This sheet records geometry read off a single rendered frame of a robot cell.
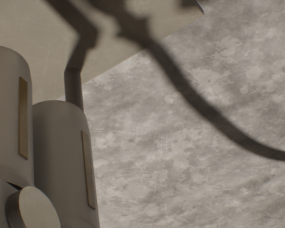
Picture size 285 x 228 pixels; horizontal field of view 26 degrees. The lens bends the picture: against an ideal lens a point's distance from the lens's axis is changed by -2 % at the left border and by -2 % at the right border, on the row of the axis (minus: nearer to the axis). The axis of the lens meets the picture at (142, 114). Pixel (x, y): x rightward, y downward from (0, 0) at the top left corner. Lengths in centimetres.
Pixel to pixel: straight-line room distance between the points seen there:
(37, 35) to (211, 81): 29
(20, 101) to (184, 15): 39
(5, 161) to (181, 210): 79
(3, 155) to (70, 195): 9
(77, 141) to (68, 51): 31
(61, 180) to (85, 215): 4
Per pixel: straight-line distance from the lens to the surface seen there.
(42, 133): 61
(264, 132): 112
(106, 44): 90
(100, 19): 87
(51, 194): 56
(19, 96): 55
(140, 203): 121
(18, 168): 50
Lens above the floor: 69
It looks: 43 degrees down
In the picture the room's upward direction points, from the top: 170 degrees clockwise
